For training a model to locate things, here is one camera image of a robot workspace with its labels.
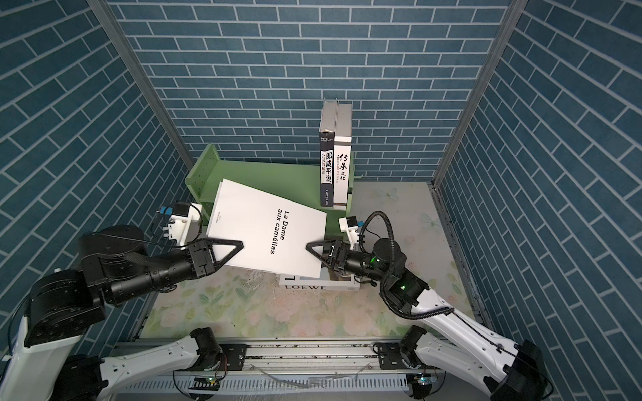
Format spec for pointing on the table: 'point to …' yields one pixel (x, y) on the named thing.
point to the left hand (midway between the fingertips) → (244, 248)
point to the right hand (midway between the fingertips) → (307, 251)
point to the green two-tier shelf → (296, 182)
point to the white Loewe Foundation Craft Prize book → (323, 283)
